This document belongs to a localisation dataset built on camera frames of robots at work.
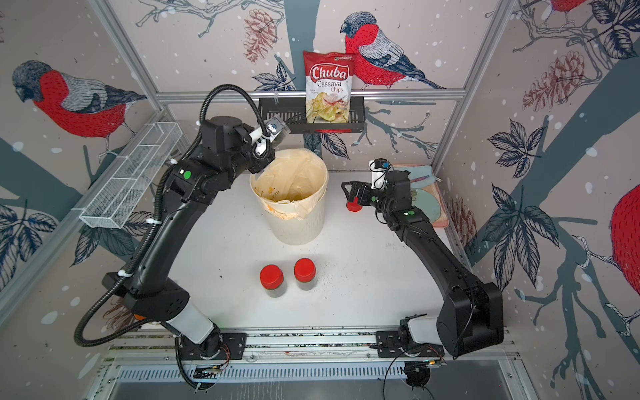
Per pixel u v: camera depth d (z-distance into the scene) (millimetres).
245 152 533
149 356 733
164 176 446
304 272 784
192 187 417
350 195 715
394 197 608
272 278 753
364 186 697
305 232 880
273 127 534
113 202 714
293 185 951
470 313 389
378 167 698
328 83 836
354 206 1072
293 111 951
